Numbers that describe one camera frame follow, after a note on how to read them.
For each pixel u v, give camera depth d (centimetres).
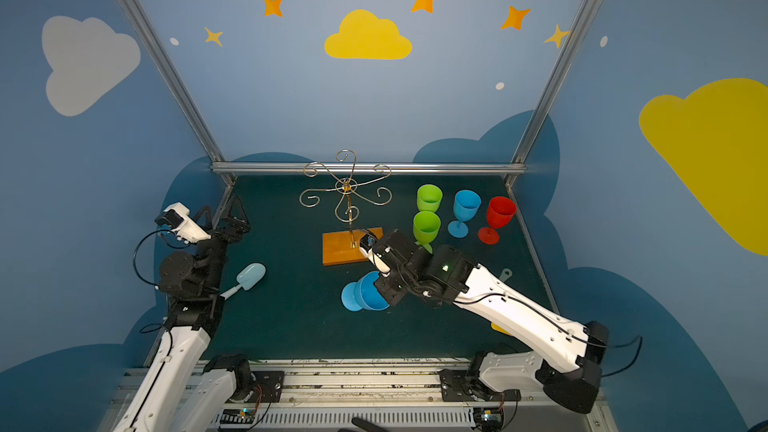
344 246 101
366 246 60
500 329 84
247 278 94
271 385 74
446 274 44
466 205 94
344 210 70
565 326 41
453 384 75
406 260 49
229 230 61
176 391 47
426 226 94
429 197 99
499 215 91
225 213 60
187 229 58
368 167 80
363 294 63
